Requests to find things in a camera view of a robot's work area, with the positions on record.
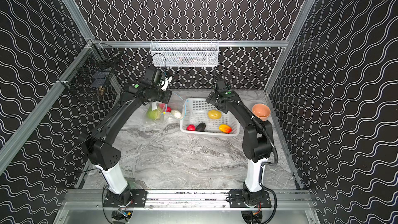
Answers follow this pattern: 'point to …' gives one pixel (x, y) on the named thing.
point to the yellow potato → (214, 114)
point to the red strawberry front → (190, 127)
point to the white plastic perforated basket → (199, 116)
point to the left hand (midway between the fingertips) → (173, 95)
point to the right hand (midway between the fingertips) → (216, 102)
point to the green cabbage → (154, 114)
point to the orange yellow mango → (225, 128)
